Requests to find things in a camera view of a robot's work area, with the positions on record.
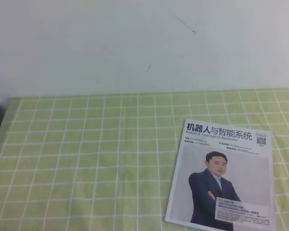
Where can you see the white robotics magazine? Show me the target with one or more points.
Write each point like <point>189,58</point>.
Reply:
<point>223,179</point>

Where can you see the green checkered tablecloth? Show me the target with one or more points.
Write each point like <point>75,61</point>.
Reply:
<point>105,162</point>

